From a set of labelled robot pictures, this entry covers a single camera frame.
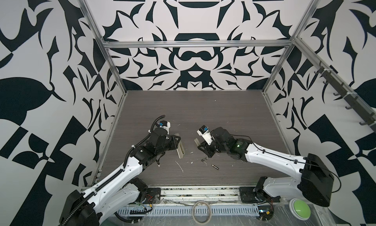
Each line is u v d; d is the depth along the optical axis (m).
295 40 0.88
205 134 0.71
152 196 0.73
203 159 0.85
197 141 0.79
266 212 0.71
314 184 0.40
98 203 0.41
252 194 0.74
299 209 0.69
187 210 0.71
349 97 0.59
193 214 0.68
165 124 0.72
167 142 0.67
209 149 0.70
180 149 0.78
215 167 0.83
